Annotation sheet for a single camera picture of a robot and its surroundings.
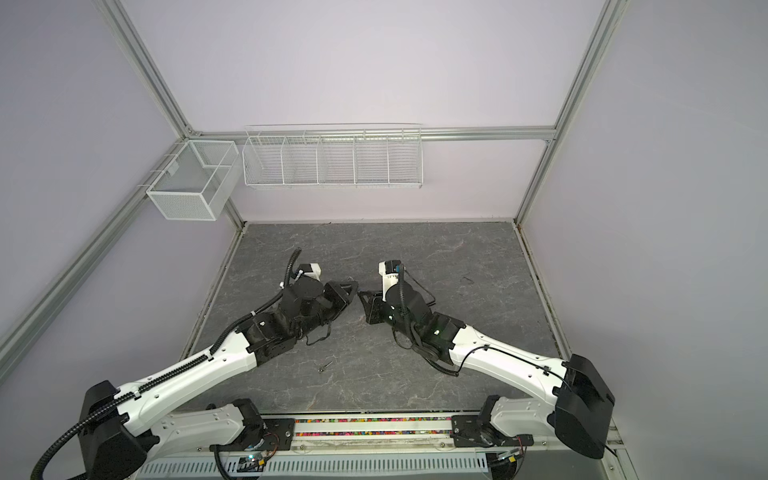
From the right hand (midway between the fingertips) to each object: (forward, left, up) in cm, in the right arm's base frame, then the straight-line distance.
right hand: (362, 297), depth 73 cm
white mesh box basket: (+43, +59, +3) cm, 73 cm away
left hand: (+1, +1, +1) cm, 2 cm away
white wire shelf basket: (+50, +13, +8) cm, 52 cm away
